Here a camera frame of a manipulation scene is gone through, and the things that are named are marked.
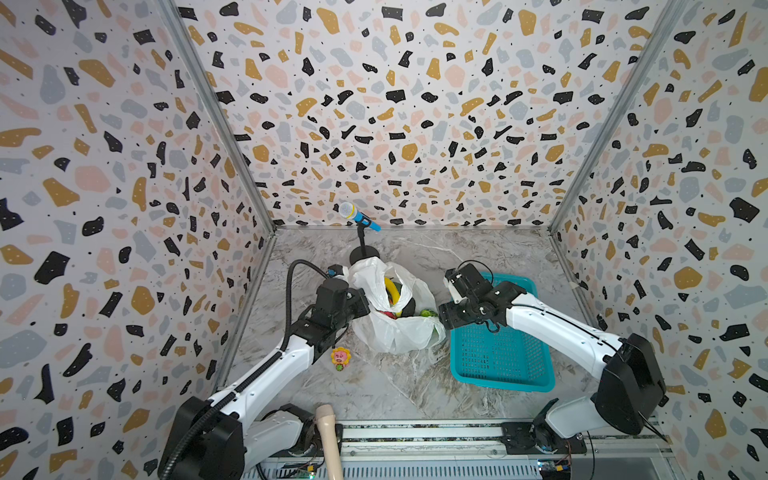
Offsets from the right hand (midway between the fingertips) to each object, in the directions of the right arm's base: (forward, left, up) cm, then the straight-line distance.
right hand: (446, 308), depth 83 cm
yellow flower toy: (-11, +30, -9) cm, 33 cm away
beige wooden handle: (-28, +30, -9) cm, 42 cm away
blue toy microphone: (+26, +29, +13) cm, 41 cm away
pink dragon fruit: (-4, +16, +3) cm, 16 cm away
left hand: (+3, +21, +5) cm, 22 cm away
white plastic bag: (-8, +13, -2) cm, 15 cm away
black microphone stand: (+28, +27, -9) cm, 40 cm away
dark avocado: (+5, +10, -9) cm, 15 cm away
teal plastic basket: (-9, -19, -14) cm, 25 cm away
